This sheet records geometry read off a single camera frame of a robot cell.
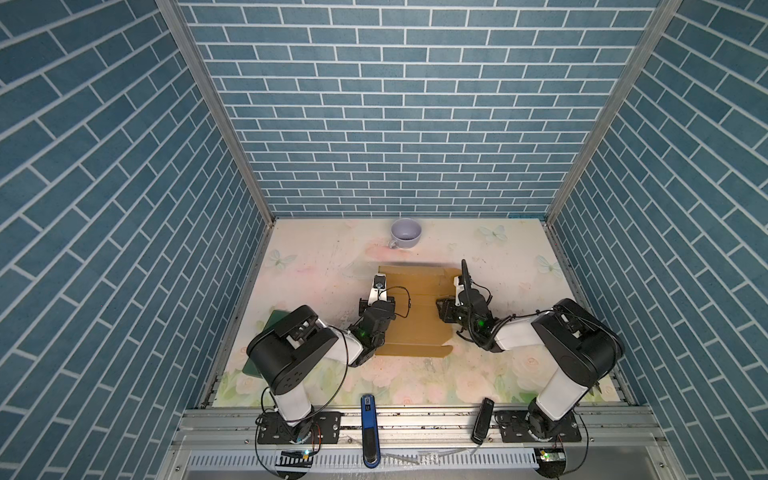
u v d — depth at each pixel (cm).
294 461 72
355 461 70
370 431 71
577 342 48
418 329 91
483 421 74
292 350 48
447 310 84
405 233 114
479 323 75
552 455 74
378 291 76
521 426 73
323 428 74
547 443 72
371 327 69
